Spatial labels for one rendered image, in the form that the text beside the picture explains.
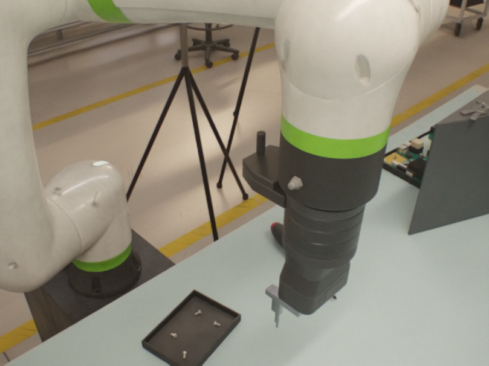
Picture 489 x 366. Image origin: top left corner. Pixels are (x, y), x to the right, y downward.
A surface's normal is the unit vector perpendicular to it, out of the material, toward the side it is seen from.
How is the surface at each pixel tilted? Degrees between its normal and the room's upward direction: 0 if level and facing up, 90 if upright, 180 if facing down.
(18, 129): 100
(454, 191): 90
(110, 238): 90
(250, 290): 0
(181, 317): 0
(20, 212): 94
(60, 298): 0
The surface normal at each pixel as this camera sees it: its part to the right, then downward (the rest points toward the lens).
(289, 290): -0.72, 0.40
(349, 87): -0.09, 0.73
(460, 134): 0.32, 0.55
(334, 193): -0.08, 0.58
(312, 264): -0.33, 0.54
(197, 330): 0.00, -0.82
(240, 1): -0.50, 0.62
